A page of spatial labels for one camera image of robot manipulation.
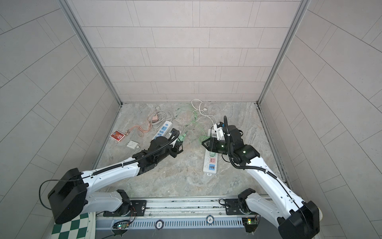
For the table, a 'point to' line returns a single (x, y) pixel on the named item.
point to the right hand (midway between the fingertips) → (203, 144)
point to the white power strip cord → (200, 111)
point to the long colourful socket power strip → (210, 159)
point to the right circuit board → (250, 223)
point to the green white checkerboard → (83, 227)
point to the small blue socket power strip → (164, 129)
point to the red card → (117, 135)
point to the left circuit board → (122, 224)
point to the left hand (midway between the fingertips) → (182, 139)
